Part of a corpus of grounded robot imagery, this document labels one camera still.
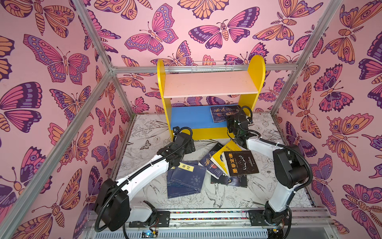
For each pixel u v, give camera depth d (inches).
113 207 15.8
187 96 44.3
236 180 33.6
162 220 29.1
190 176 32.9
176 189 32.5
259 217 29.0
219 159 34.5
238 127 28.6
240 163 34.6
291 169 19.4
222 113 38.3
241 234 27.5
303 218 29.5
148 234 28.6
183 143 23.2
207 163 34.6
